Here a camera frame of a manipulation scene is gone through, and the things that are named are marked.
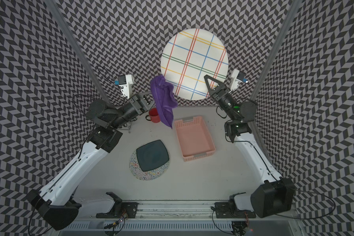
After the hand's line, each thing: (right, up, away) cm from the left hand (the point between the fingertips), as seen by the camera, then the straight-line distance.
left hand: (162, 94), depth 50 cm
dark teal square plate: (-12, -30, +38) cm, 49 cm away
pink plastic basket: (+15, -22, +55) cm, 61 cm away
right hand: (+15, +6, +5) cm, 17 cm away
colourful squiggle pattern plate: (-13, -41, +35) cm, 55 cm away
